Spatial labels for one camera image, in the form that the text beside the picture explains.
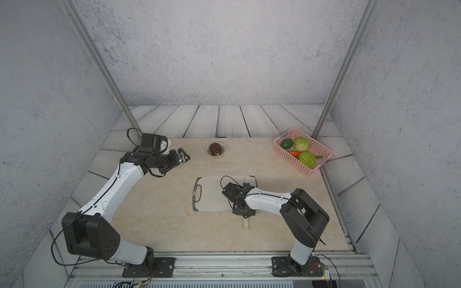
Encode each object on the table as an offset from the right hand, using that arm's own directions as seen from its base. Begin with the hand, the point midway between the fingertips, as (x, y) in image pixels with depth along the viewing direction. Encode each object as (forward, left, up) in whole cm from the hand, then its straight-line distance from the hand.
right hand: (242, 211), depth 88 cm
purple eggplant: (+37, +16, +4) cm, 40 cm away
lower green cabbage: (+27, -36, +7) cm, 45 cm away
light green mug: (+13, +27, +31) cm, 43 cm away
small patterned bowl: (+36, +20, +4) cm, 42 cm away
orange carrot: (+32, -30, +5) cm, 44 cm away
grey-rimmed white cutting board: (+8, +18, -1) cm, 20 cm away
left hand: (+15, +26, +22) cm, 37 cm away
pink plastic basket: (+36, -48, +2) cm, 60 cm away
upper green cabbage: (+39, -36, +6) cm, 53 cm away
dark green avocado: (+41, -28, +4) cm, 50 cm away
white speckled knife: (+17, -5, 0) cm, 18 cm away
